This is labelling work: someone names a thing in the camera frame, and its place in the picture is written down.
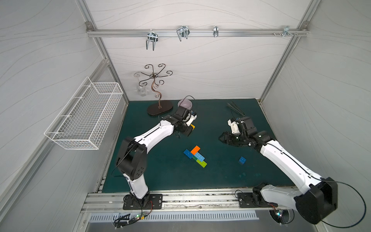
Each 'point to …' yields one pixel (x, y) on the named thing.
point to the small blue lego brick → (242, 160)
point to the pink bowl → (186, 104)
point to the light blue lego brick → (199, 156)
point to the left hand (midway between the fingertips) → (189, 129)
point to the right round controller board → (282, 216)
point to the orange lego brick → (194, 150)
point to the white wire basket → (82, 123)
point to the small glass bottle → (142, 89)
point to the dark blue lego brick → (188, 153)
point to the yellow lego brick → (193, 126)
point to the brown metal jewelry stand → (162, 107)
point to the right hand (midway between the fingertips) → (222, 138)
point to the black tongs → (233, 105)
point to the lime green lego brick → (202, 163)
